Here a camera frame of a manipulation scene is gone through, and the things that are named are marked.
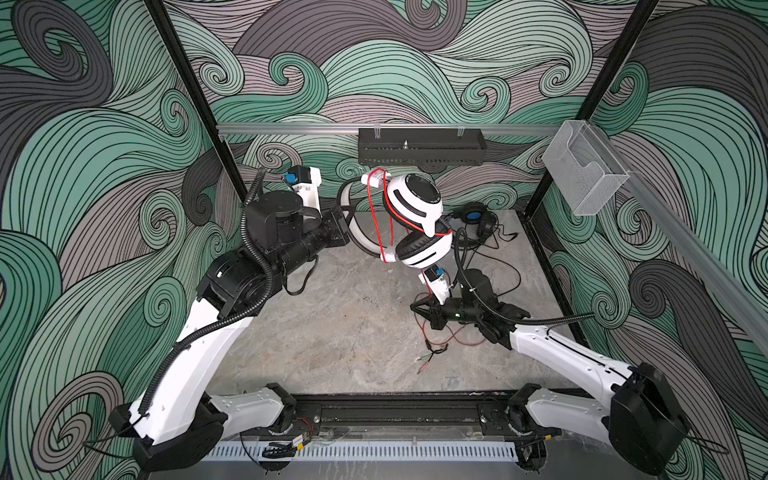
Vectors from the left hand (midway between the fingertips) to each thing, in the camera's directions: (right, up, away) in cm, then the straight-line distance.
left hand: (354, 206), depth 55 cm
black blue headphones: (+42, +3, +58) cm, 71 cm away
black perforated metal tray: (+18, +24, +39) cm, 49 cm away
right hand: (+14, -25, +22) cm, 36 cm away
